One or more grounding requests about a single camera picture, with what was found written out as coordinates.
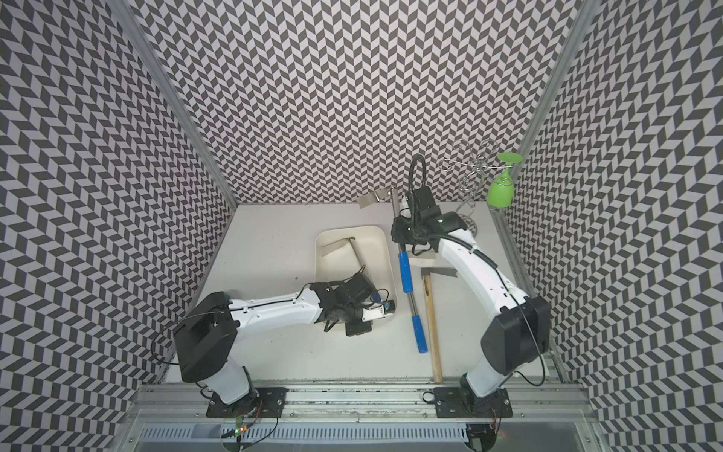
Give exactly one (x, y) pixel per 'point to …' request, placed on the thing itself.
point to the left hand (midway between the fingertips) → (366, 322)
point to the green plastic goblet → (501, 188)
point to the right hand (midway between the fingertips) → (396, 236)
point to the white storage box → (341, 251)
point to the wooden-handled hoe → (435, 351)
